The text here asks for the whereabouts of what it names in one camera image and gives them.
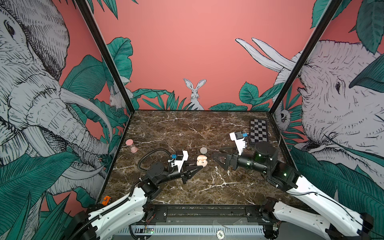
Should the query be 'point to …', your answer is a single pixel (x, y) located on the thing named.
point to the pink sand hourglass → (129, 142)
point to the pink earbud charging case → (201, 160)
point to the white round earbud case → (203, 150)
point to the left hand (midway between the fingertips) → (201, 165)
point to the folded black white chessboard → (259, 131)
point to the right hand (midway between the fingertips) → (215, 154)
